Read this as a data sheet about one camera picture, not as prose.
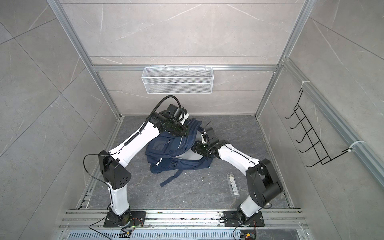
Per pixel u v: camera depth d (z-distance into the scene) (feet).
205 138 2.26
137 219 2.40
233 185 2.74
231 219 2.37
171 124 2.02
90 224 2.05
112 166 1.48
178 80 3.31
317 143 2.04
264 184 1.46
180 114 2.16
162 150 2.97
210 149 2.16
